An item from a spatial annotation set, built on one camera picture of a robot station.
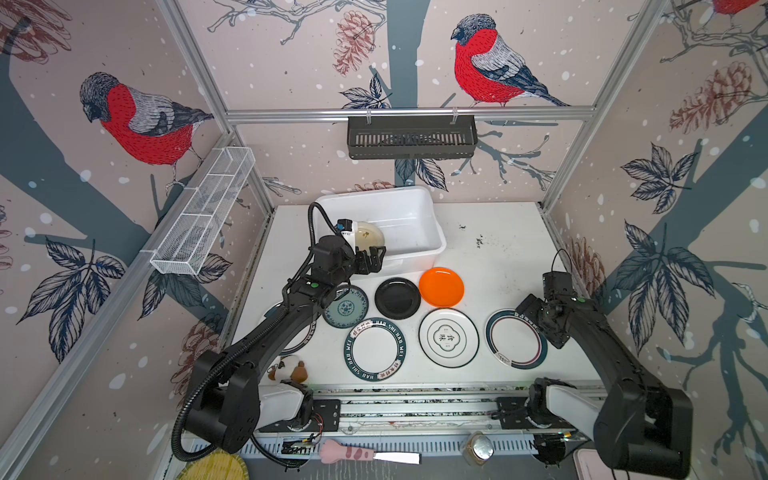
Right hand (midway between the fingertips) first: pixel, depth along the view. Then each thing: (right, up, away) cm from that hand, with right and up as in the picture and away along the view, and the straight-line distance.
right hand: (532, 321), depth 85 cm
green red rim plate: (-5, -6, +1) cm, 8 cm away
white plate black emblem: (-24, -5, +1) cm, 25 cm away
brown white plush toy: (-66, -12, -6) cm, 68 cm away
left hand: (-46, +22, -4) cm, 51 cm away
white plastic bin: (-35, +32, +33) cm, 58 cm away
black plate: (-39, +4, +10) cm, 41 cm away
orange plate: (-24, +7, +14) cm, 29 cm away
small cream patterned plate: (-50, +25, +26) cm, 62 cm away
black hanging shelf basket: (-34, +59, +20) cm, 71 cm away
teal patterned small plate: (-55, +1, +8) cm, 55 cm away
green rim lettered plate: (-46, -8, -1) cm, 46 cm away
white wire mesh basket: (-91, +22, -15) cm, 94 cm away
